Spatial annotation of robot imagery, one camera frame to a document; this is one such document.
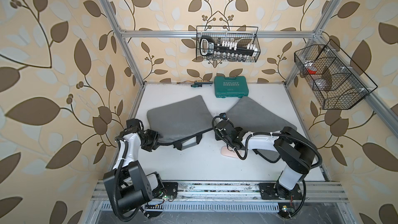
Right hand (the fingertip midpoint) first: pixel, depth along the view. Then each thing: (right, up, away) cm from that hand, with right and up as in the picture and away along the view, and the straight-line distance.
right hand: (217, 129), depth 93 cm
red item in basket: (+49, +34, -13) cm, 61 cm away
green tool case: (+12, +27, +22) cm, 37 cm away
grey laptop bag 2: (+24, +7, +7) cm, 25 cm away
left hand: (-33, -2, -9) cm, 34 cm away
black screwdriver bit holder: (-13, +30, +26) cm, 42 cm away
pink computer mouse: (+4, -11, -9) cm, 15 cm away
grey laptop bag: (-22, +5, 0) cm, 23 cm away
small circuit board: (+31, -32, -24) cm, 51 cm away
